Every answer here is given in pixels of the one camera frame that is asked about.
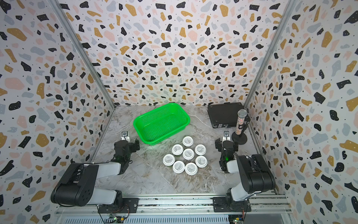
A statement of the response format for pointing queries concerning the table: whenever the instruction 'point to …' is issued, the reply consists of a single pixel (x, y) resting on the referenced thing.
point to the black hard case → (225, 115)
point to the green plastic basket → (162, 123)
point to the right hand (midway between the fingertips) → (229, 138)
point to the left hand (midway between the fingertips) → (130, 139)
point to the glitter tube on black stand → (238, 137)
